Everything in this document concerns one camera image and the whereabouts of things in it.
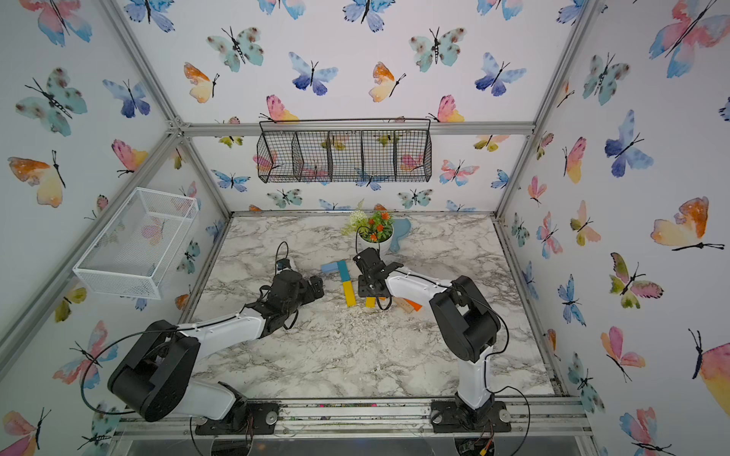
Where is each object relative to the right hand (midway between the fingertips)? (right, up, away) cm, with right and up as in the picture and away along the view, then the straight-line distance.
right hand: (369, 284), depth 94 cm
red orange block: (+16, -7, -1) cm, 17 cm away
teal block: (-9, +2, +8) cm, 12 cm away
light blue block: (-15, +5, +10) cm, 19 cm away
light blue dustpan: (+13, +19, +23) cm, 32 cm away
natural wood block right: (+11, -6, -1) cm, 13 cm away
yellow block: (-7, -3, +2) cm, 8 cm away
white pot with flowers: (+2, +18, +2) cm, 18 cm away
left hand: (-17, +1, -3) cm, 17 cm away
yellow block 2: (+1, -6, -1) cm, 6 cm away
